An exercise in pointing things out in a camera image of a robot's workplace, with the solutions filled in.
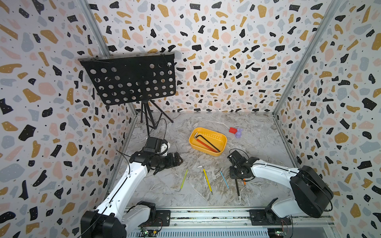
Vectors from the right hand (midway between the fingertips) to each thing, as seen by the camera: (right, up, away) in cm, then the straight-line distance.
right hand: (232, 174), depth 89 cm
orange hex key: (+6, -3, -4) cm, 8 cm away
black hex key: (+2, -6, -6) cm, 9 cm away
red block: (+5, +26, +20) cm, 33 cm away
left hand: (-32, +10, -11) cm, 35 cm away
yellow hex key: (-15, -3, -3) cm, 16 cm away
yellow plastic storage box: (-14, +18, +14) cm, 27 cm away
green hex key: (-29, -2, -2) cm, 29 cm away
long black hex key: (-16, +19, +16) cm, 30 cm away
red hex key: (-17, +16, +14) cm, 27 cm away
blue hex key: (-6, -1, -2) cm, 6 cm away
